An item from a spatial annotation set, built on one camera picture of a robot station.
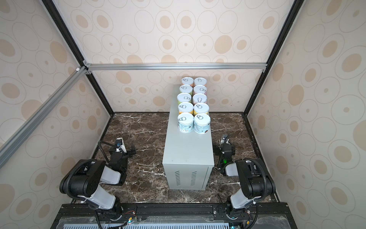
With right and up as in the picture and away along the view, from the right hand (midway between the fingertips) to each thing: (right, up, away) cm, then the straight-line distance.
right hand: (225, 142), depth 94 cm
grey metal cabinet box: (-25, -2, -37) cm, 45 cm away
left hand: (-63, +2, -5) cm, 63 cm away
